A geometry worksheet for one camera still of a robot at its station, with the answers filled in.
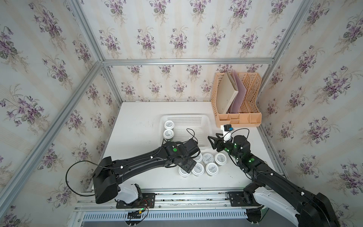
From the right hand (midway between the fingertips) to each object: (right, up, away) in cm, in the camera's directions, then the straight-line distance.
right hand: (214, 136), depth 79 cm
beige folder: (+14, +28, +21) cm, 38 cm away
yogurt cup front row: (-27, -1, +12) cm, 30 cm away
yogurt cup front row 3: (-9, -19, -1) cm, 21 cm away
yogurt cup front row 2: (-18, -20, -4) cm, 27 cm away
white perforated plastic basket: (-14, +3, +22) cm, 26 cm away
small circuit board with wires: (-43, -40, -7) cm, 59 cm away
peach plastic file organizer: (+31, +12, +22) cm, 40 cm away
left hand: (-14, -15, -4) cm, 21 cm away
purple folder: (+20, +28, +9) cm, 35 cm away
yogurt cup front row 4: (-1, -19, -1) cm, 19 cm away
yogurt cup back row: (-27, +5, +17) cm, 33 cm away
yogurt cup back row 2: (-8, -14, +3) cm, 16 cm away
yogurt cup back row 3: (-3, -14, +4) cm, 15 cm away
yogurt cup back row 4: (+5, -14, +3) cm, 15 cm away
